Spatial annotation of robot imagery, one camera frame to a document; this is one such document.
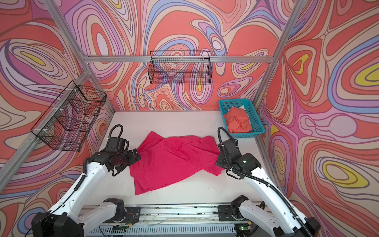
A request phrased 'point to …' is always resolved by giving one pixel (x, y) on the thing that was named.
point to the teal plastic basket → (257, 126)
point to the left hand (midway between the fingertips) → (138, 158)
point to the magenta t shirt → (164, 161)
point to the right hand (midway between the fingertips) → (223, 163)
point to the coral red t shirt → (238, 120)
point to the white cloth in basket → (242, 107)
